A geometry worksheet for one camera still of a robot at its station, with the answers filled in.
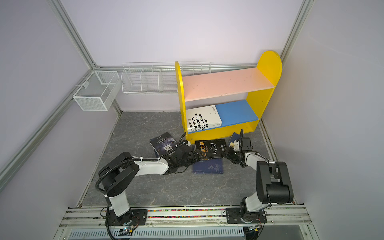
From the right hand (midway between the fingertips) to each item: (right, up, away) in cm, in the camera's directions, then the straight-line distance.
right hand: (225, 155), depth 94 cm
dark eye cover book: (-40, +6, +5) cm, 41 cm away
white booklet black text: (-15, +23, -2) cm, 28 cm away
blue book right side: (+9, +11, +10) cm, 17 cm away
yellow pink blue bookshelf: (+8, +24, +1) cm, 26 cm away
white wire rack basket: (-45, +51, +5) cm, 68 cm away
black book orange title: (-9, +3, +2) cm, 10 cm away
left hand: (-15, 0, -6) cm, 16 cm away
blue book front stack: (-13, -6, -5) cm, 15 cm away
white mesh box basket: (-82, +40, +1) cm, 91 cm away
